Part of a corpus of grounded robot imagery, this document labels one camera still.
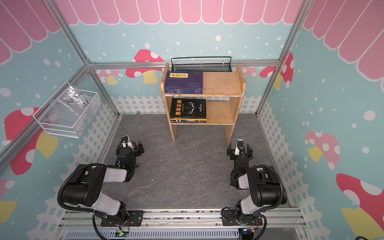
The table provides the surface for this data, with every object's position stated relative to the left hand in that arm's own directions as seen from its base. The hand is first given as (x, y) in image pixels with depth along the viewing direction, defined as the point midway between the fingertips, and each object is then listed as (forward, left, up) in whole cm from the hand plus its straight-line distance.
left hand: (133, 144), depth 93 cm
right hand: (0, -66, +4) cm, 66 cm away
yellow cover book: (+7, -35, +16) cm, 39 cm away
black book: (+14, -33, +19) cm, 40 cm away
